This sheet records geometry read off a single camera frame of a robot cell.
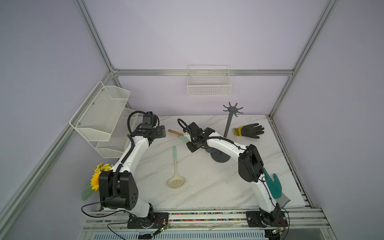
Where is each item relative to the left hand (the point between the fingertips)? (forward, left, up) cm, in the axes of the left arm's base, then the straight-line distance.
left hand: (153, 133), depth 87 cm
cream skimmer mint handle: (-23, -14, -17) cm, 32 cm away
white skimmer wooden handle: (+14, -10, -17) cm, 24 cm away
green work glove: (-27, -70, -16) cm, 77 cm away
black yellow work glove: (+16, -66, -17) cm, 70 cm away
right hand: (-2, -24, -11) cm, 26 cm away
